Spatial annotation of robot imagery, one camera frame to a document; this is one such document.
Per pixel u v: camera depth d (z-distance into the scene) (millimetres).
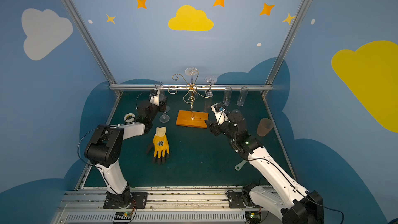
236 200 742
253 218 733
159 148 905
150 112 788
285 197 405
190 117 1046
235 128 556
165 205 734
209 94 908
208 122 669
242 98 972
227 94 933
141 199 747
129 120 1046
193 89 805
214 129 666
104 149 508
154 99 821
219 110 627
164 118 1044
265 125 933
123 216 731
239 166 860
